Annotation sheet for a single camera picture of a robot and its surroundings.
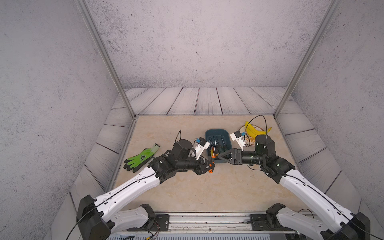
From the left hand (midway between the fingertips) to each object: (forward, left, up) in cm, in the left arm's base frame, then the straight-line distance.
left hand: (214, 166), depth 67 cm
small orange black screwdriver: (-1, +2, -2) cm, 3 cm away
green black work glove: (+16, +46, -23) cm, 54 cm away
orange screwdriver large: (+4, 0, +2) cm, 5 cm away
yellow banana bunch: (+35, -31, -19) cm, 51 cm away
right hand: (+2, -3, +4) cm, 5 cm away
